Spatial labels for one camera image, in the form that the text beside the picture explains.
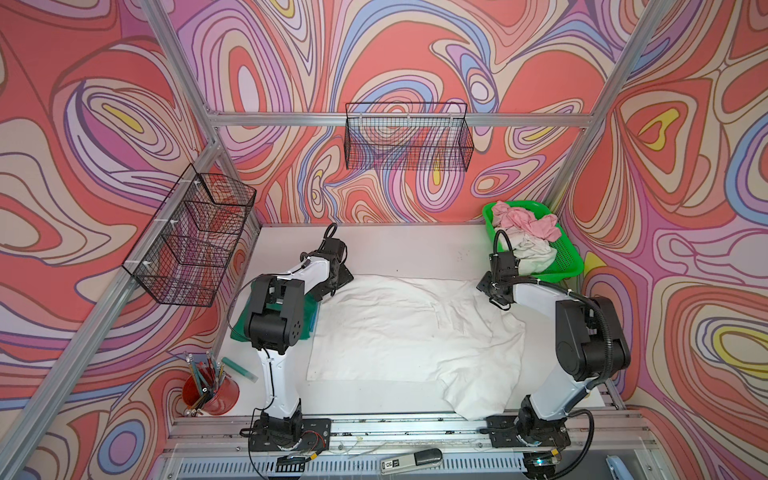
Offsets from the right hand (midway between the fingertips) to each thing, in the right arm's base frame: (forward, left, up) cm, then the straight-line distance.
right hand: (491, 291), depth 98 cm
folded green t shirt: (-6, +59, +1) cm, 59 cm away
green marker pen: (-25, +75, +1) cm, 79 cm away
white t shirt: (-13, +18, -2) cm, 22 cm away
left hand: (+6, +51, 0) cm, 51 cm away
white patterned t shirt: (+13, -18, +2) cm, 22 cm away
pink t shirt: (+29, -12, +7) cm, 32 cm away
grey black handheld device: (-46, +29, +3) cm, 54 cm away
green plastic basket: (+9, -28, +3) cm, 30 cm away
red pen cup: (-31, +79, 0) cm, 85 cm away
